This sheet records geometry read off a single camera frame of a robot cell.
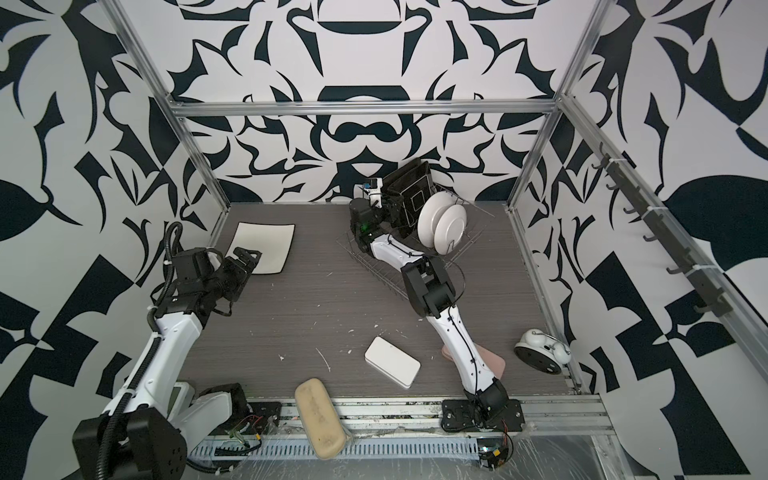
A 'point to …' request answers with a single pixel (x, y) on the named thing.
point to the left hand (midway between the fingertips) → (253, 258)
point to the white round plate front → (450, 229)
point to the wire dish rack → (478, 219)
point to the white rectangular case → (393, 362)
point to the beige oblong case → (322, 424)
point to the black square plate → (410, 183)
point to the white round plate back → (428, 214)
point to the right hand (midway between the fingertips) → (400, 194)
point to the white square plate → (272, 240)
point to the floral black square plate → (408, 226)
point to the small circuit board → (493, 452)
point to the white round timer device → (542, 351)
